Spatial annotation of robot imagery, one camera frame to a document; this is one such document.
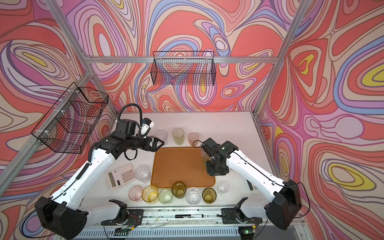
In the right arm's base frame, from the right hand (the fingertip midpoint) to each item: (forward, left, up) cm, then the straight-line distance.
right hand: (215, 176), depth 75 cm
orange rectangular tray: (+14, +25, -13) cm, 32 cm away
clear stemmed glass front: (-5, +12, -12) cm, 18 cm away
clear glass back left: (+33, +32, -7) cm, 47 cm away
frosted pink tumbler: (+30, +12, -9) cm, 34 cm away
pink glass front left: (-4, +43, -9) cm, 44 cm away
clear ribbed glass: (+19, +5, -9) cm, 21 cm away
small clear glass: (-2, -5, -11) cm, 12 cm away
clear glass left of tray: (+7, +42, -11) cm, 44 cm away
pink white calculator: (+5, +53, -8) cm, 54 cm away
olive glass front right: (-6, +3, -12) cm, 14 cm away
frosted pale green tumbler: (+29, +20, -3) cm, 35 cm away
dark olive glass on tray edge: (-2, +20, -11) cm, 23 cm away
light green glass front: (-5, +27, -11) cm, 30 cm away
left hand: (+15, +28, +12) cm, 34 cm away
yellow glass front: (-4, +35, -9) cm, 37 cm away
